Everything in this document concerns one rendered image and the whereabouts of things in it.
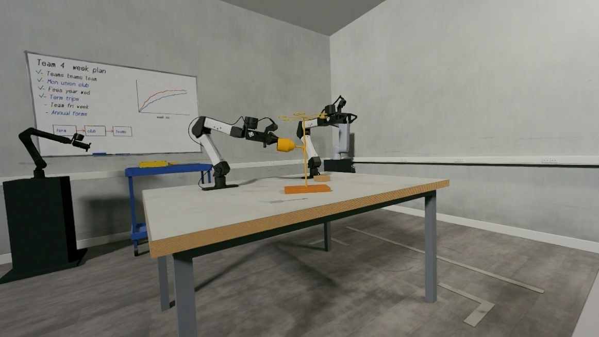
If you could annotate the amber wine glass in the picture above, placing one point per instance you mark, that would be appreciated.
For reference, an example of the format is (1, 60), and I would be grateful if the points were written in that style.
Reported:
(286, 145)

